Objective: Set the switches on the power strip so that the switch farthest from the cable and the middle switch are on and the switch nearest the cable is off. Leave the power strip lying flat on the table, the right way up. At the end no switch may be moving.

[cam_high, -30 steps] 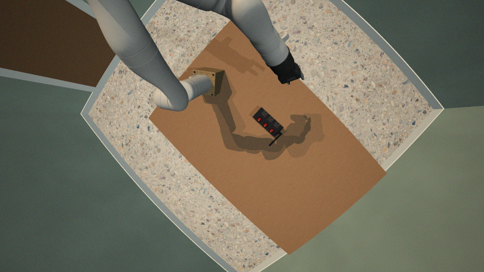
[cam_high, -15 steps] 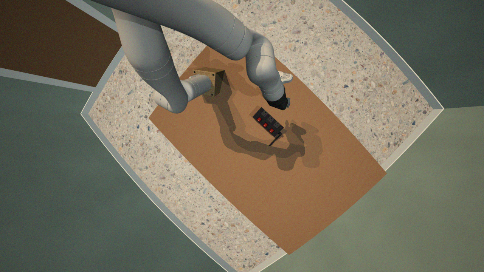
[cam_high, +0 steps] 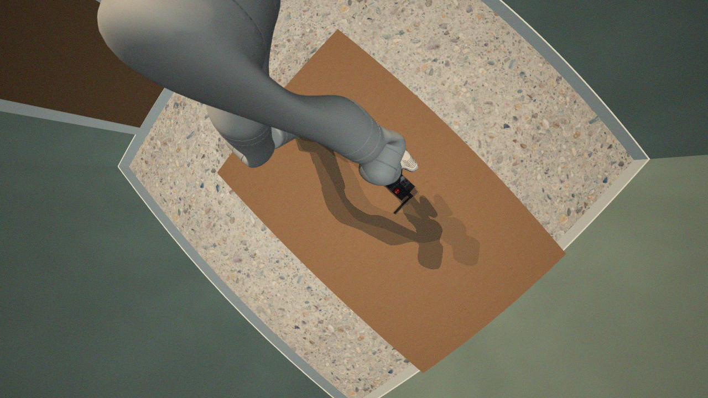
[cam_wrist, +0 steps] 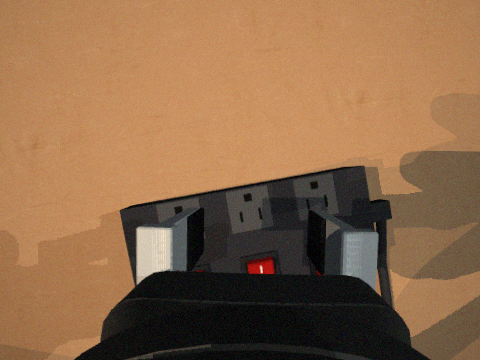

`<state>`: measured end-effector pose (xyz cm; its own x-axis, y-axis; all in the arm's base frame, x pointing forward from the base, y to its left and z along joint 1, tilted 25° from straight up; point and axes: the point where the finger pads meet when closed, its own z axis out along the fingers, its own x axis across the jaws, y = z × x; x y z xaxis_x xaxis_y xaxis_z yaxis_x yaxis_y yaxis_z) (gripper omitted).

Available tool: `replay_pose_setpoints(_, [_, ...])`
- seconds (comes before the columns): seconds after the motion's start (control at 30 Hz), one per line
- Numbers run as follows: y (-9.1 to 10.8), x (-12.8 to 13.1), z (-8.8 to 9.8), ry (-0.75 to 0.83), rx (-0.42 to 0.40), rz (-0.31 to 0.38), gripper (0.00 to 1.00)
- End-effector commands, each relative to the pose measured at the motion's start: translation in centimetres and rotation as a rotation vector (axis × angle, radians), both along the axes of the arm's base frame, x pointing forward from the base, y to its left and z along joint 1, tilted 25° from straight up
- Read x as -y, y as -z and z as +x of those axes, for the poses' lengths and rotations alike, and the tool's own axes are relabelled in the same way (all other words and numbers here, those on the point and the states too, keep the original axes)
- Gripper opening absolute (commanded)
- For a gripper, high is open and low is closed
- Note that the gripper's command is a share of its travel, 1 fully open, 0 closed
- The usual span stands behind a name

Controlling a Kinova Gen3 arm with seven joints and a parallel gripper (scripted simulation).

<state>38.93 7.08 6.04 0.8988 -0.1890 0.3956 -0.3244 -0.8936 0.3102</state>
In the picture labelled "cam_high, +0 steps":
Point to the black power strip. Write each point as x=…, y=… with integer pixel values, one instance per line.
x=402, y=190

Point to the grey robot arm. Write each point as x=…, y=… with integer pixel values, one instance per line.
x=216, y=52

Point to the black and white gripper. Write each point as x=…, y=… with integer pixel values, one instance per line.
x=407, y=163

